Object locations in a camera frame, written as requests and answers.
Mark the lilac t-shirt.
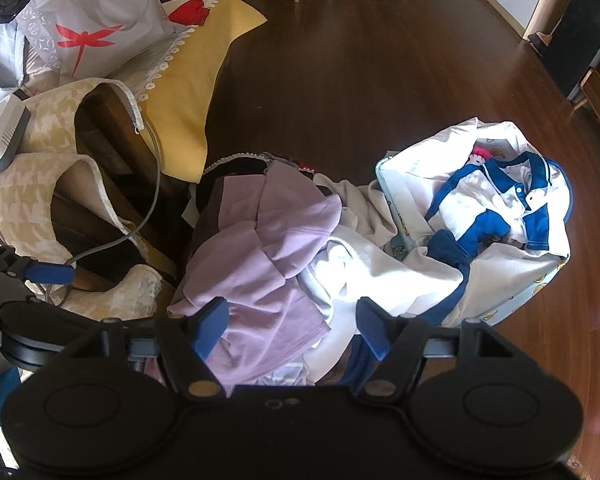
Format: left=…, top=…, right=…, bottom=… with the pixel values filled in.
left=169, top=162, right=341, bottom=386

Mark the white garment pile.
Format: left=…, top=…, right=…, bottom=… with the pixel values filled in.
left=298, top=174, right=463, bottom=384

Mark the white storage bag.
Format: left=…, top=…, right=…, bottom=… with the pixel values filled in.
left=376, top=118, right=573, bottom=326

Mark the white blue polo shirt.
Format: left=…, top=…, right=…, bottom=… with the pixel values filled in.
left=418, top=152, right=573, bottom=326

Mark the yellow lace-trimmed cloth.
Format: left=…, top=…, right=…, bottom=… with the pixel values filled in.
left=109, top=0, right=266, bottom=183

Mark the dragonfly tote bag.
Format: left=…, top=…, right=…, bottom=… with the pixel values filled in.
left=16, top=0, right=174, bottom=82

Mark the grey cable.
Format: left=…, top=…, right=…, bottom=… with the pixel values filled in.
left=64, top=119, right=162, bottom=267

